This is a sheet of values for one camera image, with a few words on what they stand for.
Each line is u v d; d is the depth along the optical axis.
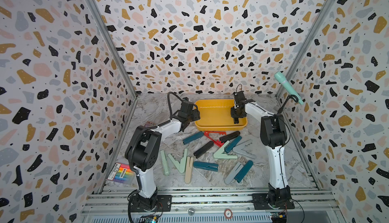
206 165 0.84
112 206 0.74
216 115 1.07
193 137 0.98
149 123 1.03
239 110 0.88
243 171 0.84
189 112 0.77
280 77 0.83
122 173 0.80
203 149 0.92
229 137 0.97
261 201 0.73
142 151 0.49
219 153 0.90
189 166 0.83
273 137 0.63
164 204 0.73
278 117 0.63
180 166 0.83
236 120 1.05
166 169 0.82
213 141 0.95
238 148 0.92
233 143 0.95
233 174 0.82
